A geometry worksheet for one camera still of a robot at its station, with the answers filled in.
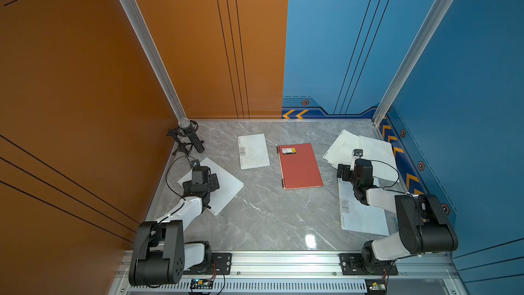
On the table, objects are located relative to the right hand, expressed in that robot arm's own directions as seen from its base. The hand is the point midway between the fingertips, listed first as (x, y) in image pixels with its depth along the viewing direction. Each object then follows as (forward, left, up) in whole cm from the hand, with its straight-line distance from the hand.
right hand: (350, 165), depth 95 cm
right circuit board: (-46, 0, -7) cm, 46 cm away
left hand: (-7, +69, 0) cm, 69 cm away
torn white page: (+11, 0, -5) cm, 12 cm away
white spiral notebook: (-9, +57, -4) cm, 58 cm away
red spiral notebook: (+2, +23, -5) cm, 24 cm away
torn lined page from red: (+11, -20, -6) cm, 24 cm away
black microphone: (+8, +76, +13) cm, 78 cm away
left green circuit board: (-46, +62, -6) cm, 77 cm away
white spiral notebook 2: (-22, +1, -5) cm, 23 cm away
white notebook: (+11, +47, -3) cm, 48 cm away
